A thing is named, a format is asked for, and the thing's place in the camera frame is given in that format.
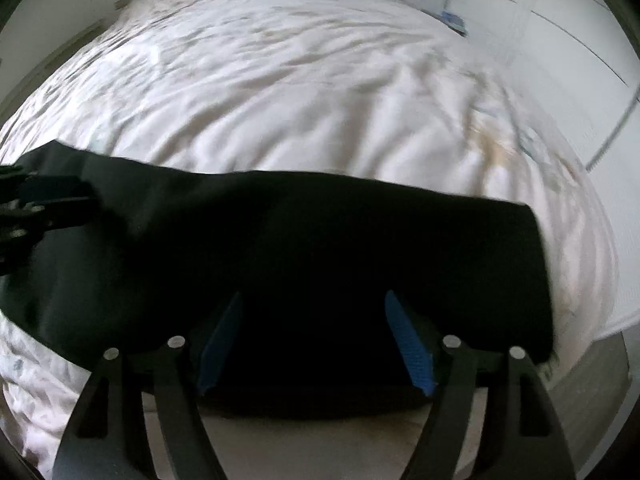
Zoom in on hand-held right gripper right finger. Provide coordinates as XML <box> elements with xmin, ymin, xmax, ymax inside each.
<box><xmin>384</xmin><ymin>290</ymin><xmax>576</xmax><ymax>480</ymax></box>

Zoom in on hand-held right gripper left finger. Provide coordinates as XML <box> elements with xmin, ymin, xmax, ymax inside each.
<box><xmin>52</xmin><ymin>292</ymin><xmax>244</xmax><ymax>480</ymax></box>

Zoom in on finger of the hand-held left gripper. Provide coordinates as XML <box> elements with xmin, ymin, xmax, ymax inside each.
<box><xmin>0</xmin><ymin>199</ymin><xmax>101</xmax><ymax>243</ymax></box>
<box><xmin>0</xmin><ymin>162</ymin><xmax>95</xmax><ymax>199</ymax></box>

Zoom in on black pants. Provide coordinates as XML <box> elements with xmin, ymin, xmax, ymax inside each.
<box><xmin>0</xmin><ymin>140</ymin><xmax>557</xmax><ymax>422</ymax></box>

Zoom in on floral white duvet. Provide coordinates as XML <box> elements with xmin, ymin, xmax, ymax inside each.
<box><xmin>0</xmin><ymin>0</ymin><xmax>621</xmax><ymax>471</ymax></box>

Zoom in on blue items on nightstand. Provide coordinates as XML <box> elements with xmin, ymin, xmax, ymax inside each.
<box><xmin>440</xmin><ymin>10</ymin><xmax>471</xmax><ymax>39</ymax></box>

